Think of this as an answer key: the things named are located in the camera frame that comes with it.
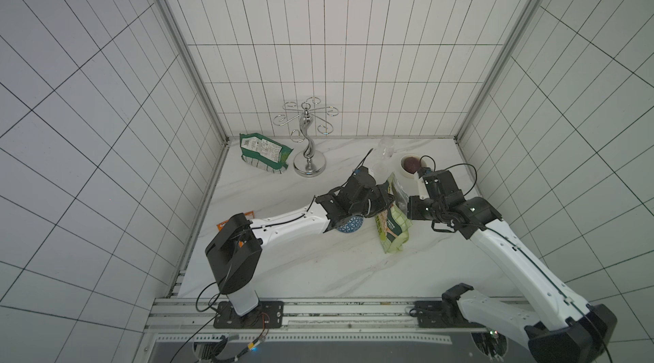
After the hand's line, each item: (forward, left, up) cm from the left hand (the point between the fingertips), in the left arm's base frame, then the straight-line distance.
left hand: (393, 203), depth 76 cm
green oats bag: (-5, -1, -5) cm, 7 cm away
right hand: (+1, -2, -1) cm, 3 cm away
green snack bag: (+28, +46, -9) cm, 55 cm away
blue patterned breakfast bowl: (+1, +11, -18) cm, 21 cm away
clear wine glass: (+27, -2, -4) cm, 27 cm away
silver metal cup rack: (+30, +28, -18) cm, 45 cm away
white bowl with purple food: (+26, -14, -15) cm, 33 cm away
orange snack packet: (+5, +50, -18) cm, 53 cm away
